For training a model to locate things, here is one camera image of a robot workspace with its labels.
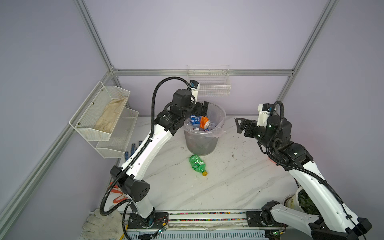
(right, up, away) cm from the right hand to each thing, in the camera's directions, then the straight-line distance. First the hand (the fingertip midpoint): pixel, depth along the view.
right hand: (242, 119), depth 65 cm
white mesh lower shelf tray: (-70, -9, +29) cm, 77 cm away
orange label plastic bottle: (-16, -1, +20) cm, 25 cm away
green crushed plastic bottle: (-20, -27, +25) cm, 42 cm away
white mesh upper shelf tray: (-73, +2, +13) cm, 75 cm away
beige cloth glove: (-67, +6, +16) cm, 69 cm away
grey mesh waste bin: (-15, -13, +25) cm, 32 cm away
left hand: (-20, +9, +4) cm, 22 cm away
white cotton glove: (-64, -53, +6) cm, 83 cm away
